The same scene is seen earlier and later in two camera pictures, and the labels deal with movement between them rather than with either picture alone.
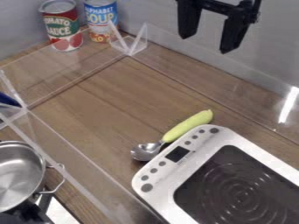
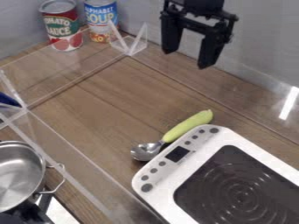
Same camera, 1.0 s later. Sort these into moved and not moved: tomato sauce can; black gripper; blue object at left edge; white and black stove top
Moved: black gripper
Not moved: white and black stove top; tomato sauce can; blue object at left edge
